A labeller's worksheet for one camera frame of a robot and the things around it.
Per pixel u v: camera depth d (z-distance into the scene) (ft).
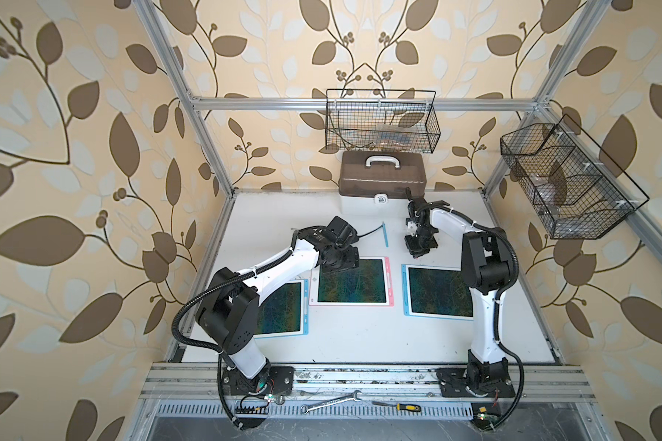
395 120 3.16
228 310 1.47
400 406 2.31
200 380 2.47
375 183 3.13
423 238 2.96
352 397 2.36
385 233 3.53
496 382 2.23
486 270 1.90
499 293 1.92
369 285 3.06
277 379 2.45
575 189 2.41
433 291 2.99
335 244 2.28
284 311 2.85
